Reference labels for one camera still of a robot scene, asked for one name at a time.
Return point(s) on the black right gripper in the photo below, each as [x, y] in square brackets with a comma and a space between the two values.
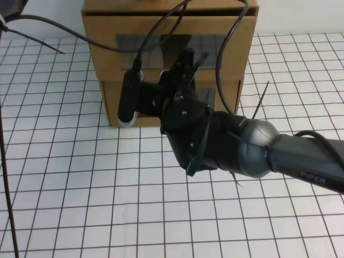
[183, 118]

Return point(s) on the cardboard drawer with window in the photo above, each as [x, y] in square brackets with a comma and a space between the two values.
[206, 90]
[104, 29]

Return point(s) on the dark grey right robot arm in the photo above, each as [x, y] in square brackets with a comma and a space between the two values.
[253, 148]

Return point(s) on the brown cardboard shoebox cabinet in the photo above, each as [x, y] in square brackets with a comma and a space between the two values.
[164, 45]

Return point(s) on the white grid tablecloth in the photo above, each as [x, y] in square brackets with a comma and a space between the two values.
[81, 188]

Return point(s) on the black zip tie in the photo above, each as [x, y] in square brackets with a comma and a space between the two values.
[4, 28]

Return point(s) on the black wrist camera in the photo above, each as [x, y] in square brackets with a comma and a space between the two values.
[127, 108]

